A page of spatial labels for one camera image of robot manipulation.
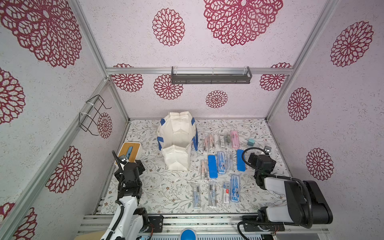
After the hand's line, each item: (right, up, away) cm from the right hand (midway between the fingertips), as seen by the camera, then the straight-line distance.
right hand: (262, 154), depth 91 cm
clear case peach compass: (-32, +5, +15) cm, 36 cm away
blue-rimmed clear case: (-29, -9, +4) cm, 31 cm away
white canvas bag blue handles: (-54, +12, +19) cm, 58 cm away
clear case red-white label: (-24, -21, -8) cm, 32 cm away
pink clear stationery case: (-12, +8, +16) cm, 21 cm away
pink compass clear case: (-29, +7, +15) cm, 33 cm away
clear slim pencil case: (-18, -6, +6) cm, 20 cm away
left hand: (-78, -6, -6) cm, 79 cm away
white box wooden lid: (-83, +2, +7) cm, 83 cm away
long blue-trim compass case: (-18, -19, -6) cm, 27 cm away
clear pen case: (-21, +7, +15) cm, 27 cm away
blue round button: (-45, -34, -21) cm, 60 cm away
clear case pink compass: (-35, -10, +1) cm, 37 cm away
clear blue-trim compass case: (-24, -9, +2) cm, 26 cm away
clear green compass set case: (-17, +7, +16) cm, 24 cm away
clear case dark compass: (-40, -22, -9) cm, 46 cm away
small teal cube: (-1, +6, +14) cm, 16 cm away
